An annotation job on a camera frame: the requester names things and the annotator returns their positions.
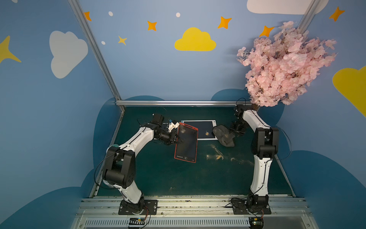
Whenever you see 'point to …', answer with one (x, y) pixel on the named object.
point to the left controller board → (137, 221)
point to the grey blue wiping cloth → (224, 135)
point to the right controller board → (256, 223)
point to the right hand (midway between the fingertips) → (234, 132)
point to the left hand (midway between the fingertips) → (183, 141)
